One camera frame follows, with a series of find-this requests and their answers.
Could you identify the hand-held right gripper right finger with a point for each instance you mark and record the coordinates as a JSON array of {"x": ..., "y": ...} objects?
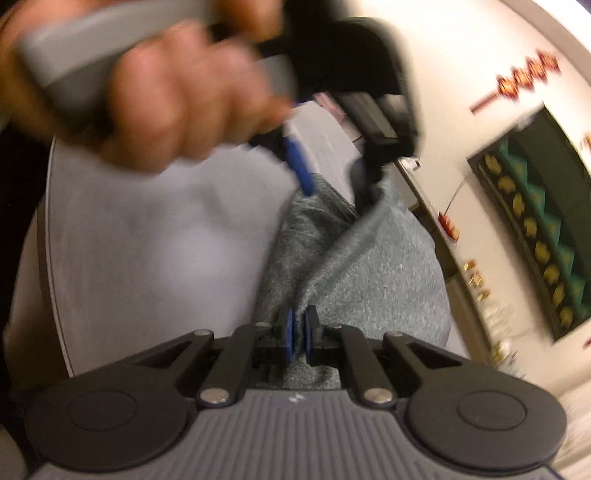
[{"x": 311, "y": 338}]

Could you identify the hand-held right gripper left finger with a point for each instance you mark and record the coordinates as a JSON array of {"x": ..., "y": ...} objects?
[{"x": 291, "y": 333}]

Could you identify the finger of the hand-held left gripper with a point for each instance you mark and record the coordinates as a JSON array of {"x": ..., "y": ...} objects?
[
  {"x": 367, "y": 177},
  {"x": 300, "y": 170}
]

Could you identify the grey pants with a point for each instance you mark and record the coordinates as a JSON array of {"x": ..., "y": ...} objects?
[{"x": 383, "y": 277}]

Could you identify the person's left forearm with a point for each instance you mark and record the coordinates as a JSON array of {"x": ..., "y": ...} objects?
[{"x": 18, "y": 97}]

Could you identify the person's left hand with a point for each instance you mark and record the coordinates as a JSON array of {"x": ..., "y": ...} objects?
[{"x": 184, "y": 97}]

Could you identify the red fruit plate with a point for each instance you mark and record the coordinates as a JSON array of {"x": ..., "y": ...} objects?
[{"x": 448, "y": 226}]

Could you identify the small amber glass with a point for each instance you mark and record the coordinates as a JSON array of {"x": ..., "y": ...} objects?
[
  {"x": 471, "y": 266},
  {"x": 483, "y": 294}
]

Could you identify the long grey TV cabinet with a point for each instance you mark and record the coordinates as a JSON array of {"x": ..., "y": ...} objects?
[{"x": 461, "y": 295}]

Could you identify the group of clear glasses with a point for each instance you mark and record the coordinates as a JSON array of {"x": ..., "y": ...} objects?
[{"x": 501, "y": 323}]

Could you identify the long red wall ornament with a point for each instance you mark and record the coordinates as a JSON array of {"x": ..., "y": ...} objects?
[{"x": 526, "y": 79}]

